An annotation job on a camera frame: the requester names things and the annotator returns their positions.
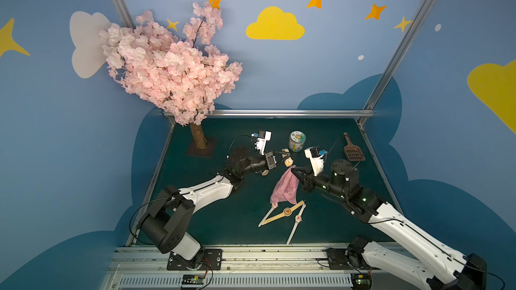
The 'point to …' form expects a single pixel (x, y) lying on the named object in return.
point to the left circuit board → (193, 279)
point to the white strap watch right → (298, 219)
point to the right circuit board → (361, 281)
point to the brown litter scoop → (353, 152)
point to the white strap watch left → (274, 205)
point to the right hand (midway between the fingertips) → (295, 167)
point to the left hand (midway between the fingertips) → (291, 153)
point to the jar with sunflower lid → (296, 141)
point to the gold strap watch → (287, 212)
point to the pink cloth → (286, 188)
